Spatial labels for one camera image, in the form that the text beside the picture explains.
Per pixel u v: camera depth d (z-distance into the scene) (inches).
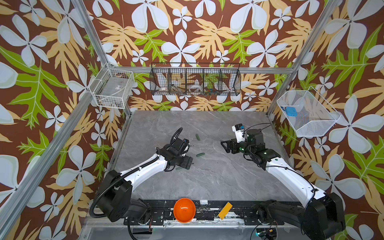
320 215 15.6
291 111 33.7
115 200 16.5
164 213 29.6
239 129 27.7
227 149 28.9
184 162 30.3
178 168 29.9
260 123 27.3
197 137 42.1
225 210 30.1
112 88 33.8
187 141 31.0
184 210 30.1
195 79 38.7
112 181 16.8
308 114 32.3
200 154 38.4
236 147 28.2
